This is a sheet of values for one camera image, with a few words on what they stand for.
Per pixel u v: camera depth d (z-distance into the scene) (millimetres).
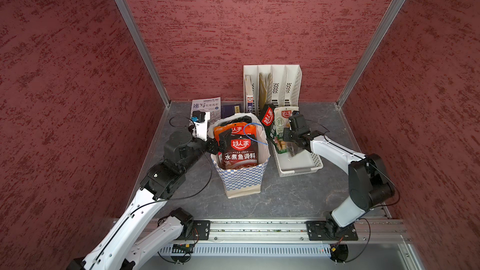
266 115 893
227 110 1143
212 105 1175
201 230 739
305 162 926
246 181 725
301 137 694
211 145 558
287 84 1141
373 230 761
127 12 796
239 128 819
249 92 921
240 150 847
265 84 995
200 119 516
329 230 658
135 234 414
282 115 952
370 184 459
